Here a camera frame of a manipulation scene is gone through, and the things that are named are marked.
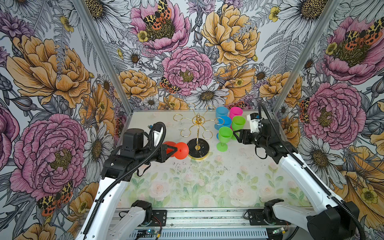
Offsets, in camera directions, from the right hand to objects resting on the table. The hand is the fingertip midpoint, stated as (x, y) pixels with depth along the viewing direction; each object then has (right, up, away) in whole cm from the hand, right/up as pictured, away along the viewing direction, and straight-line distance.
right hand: (238, 136), depth 78 cm
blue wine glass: (-4, +8, +21) cm, 23 cm away
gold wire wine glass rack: (-20, -9, +20) cm, 30 cm away
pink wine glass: (+4, +15, +22) cm, 27 cm away
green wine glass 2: (+4, +7, +17) cm, 19 cm away
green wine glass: (-4, 0, +14) cm, 15 cm away
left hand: (-31, -7, -14) cm, 34 cm away
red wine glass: (-28, -4, -14) cm, 31 cm away
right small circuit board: (+17, -44, -7) cm, 47 cm away
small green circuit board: (-45, -44, -7) cm, 63 cm away
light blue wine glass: (-5, +15, +26) cm, 31 cm away
